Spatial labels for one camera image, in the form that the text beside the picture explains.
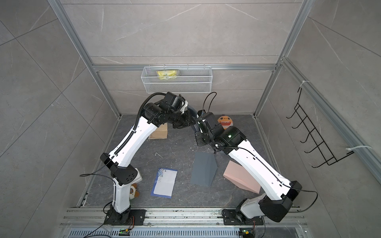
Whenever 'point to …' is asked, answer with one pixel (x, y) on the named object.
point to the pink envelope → (241, 177)
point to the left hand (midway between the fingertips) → (196, 120)
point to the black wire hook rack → (322, 147)
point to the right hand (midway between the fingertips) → (202, 133)
